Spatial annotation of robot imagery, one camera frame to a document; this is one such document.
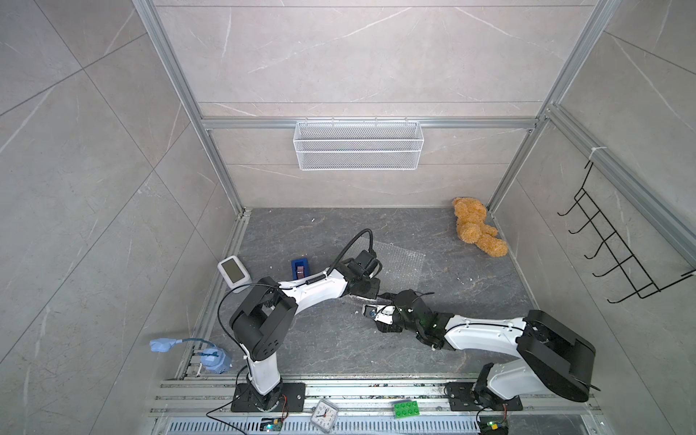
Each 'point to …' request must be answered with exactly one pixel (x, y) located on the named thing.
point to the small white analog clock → (323, 415)
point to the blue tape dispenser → (300, 268)
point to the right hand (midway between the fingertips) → (381, 302)
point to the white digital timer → (235, 274)
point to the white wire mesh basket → (358, 146)
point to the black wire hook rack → (622, 257)
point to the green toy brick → (407, 409)
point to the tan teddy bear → (470, 215)
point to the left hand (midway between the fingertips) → (379, 287)
